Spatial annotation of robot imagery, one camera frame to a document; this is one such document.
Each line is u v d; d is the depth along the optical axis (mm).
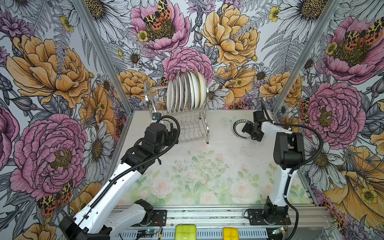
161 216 742
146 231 715
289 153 567
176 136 649
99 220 377
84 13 730
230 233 701
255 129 854
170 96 896
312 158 517
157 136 502
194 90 719
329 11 731
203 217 760
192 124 1070
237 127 1111
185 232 691
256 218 736
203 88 739
